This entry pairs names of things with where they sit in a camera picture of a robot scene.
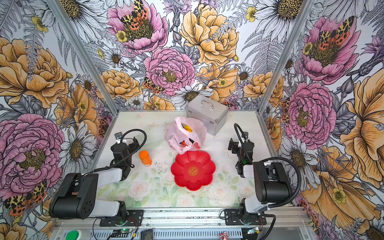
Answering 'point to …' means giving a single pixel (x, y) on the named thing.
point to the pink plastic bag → (185, 134)
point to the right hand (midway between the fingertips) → (238, 142)
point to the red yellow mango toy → (184, 143)
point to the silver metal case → (213, 114)
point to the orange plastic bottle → (145, 158)
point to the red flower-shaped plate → (192, 170)
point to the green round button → (72, 235)
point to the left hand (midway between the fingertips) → (127, 143)
